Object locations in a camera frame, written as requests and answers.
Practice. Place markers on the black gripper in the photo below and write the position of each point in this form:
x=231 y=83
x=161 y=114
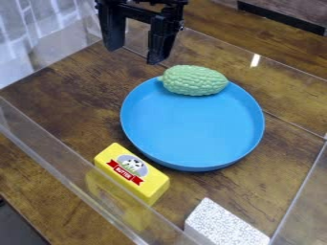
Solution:
x=164 y=14

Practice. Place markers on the blue round tray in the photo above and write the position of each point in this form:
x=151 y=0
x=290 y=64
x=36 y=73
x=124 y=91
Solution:
x=192 y=133

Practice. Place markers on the clear acrylic enclosure wall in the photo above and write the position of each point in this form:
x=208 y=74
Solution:
x=61 y=118

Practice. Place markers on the green bitter melon toy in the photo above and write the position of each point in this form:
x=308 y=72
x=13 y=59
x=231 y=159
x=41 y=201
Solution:
x=192 y=80

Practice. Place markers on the white speckled foam block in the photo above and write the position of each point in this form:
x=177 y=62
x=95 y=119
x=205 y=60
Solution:
x=214 y=226

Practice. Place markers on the yellow butter block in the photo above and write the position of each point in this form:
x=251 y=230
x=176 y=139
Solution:
x=141 y=179

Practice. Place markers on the dark baseboard strip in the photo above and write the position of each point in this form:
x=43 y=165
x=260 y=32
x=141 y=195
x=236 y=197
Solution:
x=282 y=18

